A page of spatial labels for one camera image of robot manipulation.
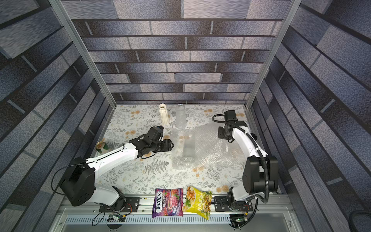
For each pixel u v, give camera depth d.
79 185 0.44
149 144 0.65
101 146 0.84
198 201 0.71
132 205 0.73
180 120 1.07
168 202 0.73
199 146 0.93
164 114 0.98
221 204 0.73
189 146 0.93
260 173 0.43
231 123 0.61
